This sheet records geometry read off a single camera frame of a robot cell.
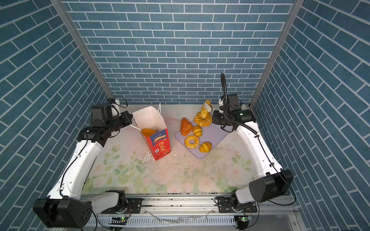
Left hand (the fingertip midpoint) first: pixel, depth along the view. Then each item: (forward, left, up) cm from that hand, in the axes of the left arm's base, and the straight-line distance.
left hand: (133, 114), depth 75 cm
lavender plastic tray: (+1, -39, -28) cm, 48 cm away
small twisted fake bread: (+7, -39, -7) cm, 40 cm away
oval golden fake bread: (+3, -2, -22) cm, 22 cm away
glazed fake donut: (-4, -31, -27) cm, 41 cm away
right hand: (0, -42, -1) cm, 42 cm away
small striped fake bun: (+8, -36, -27) cm, 45 cm away
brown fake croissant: (+10, -28, -25) cm, 39 cm away
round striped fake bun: (-6, -40, -25) cm, 47 cm away
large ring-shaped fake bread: (+15, -39, -25) cm, 49 cm away
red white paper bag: (+9, -6, -13) cm, 17 cm away
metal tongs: (+8, -41, -3) cm, 42 cm away
